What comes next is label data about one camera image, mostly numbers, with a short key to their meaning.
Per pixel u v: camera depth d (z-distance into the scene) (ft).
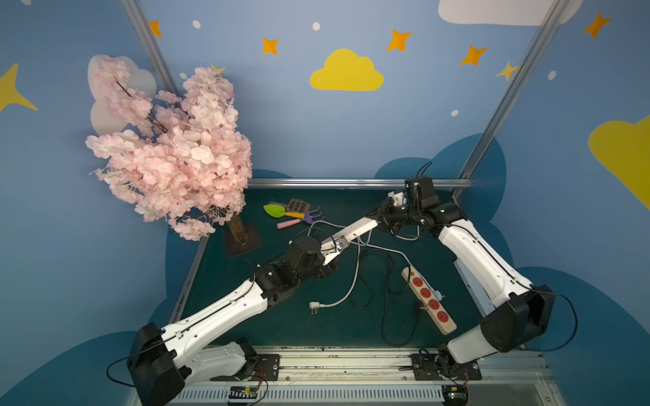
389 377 2.42
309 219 3.65
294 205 3.75
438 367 2.40
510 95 2.84
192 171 1.85
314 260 1.85
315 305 2.78
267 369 2.45
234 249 3.32
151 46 2.45
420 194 1.98
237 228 3.12
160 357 1.27
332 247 2.00
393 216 2.24
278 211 3.77
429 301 2.82
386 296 2.87
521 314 1.37
